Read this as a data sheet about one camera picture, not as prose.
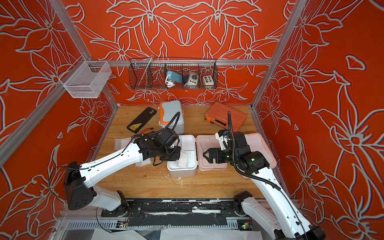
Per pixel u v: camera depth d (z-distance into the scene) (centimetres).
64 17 73
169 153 60
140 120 110
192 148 83
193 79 90
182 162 75
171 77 84
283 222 38
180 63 92
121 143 97
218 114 107
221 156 62
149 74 101
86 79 91
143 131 104
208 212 73
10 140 52
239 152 53
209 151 62
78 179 41
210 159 62
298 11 71
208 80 95
